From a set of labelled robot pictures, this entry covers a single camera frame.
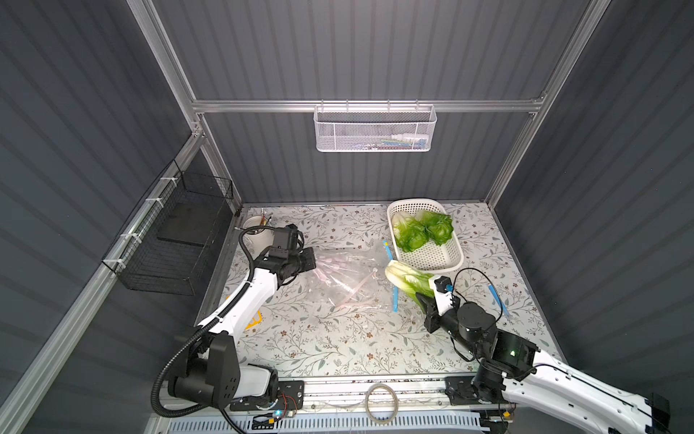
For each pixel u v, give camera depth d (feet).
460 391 2.42
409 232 3.25
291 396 2.37
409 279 2.33
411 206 3.68
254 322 2.84
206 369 1.34
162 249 2.36
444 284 1.99
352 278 3.00
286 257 2.15
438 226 3.18
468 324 1.75
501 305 2.95
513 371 1.70
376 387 2.43
